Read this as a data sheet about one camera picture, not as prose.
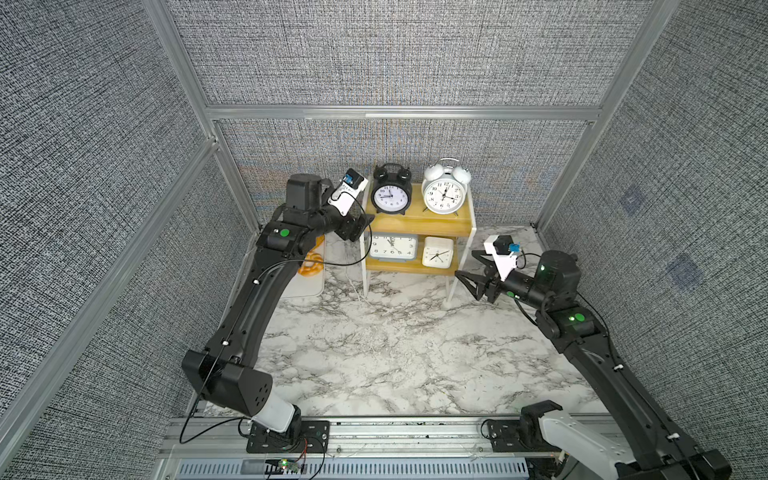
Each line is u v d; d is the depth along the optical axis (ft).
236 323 1.41
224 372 1.31
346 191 1.93
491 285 1.96
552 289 1.75
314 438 2.38
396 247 2.82
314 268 3.45
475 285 2.03
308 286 3.36
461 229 2.49
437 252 2.78
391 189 2.40
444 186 2.35
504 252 1.86
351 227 2.07
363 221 2.10
